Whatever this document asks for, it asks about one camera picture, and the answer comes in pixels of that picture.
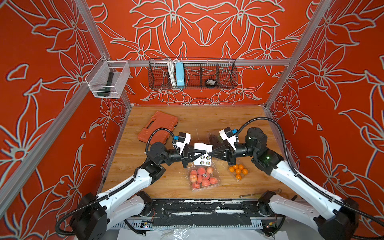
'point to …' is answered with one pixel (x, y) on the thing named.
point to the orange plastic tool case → (159, 120)
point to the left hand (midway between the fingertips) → (204, 152)
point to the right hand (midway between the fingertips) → (210, 153)
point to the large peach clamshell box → (203, 177)
